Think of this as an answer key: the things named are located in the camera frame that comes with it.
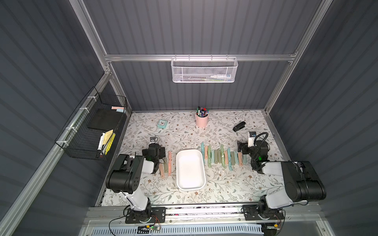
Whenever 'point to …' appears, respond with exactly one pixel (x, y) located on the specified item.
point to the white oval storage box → (191, 171)
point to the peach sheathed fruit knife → (162, 170)
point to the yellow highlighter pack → (109, 144)
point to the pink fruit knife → (170, 162)
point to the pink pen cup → (202, 121)
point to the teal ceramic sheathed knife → (229, 159)
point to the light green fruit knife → (222, 155)
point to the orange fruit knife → (206, 152)
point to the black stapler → (239, 126)
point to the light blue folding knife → (212, 156)
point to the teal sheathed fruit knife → (236, 157)
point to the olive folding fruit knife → (216, 156)
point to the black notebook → (106, 119)
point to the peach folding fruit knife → (226, 157)
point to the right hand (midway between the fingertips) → (248, 140)
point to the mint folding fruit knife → (244, 158)
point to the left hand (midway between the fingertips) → (152, 148)
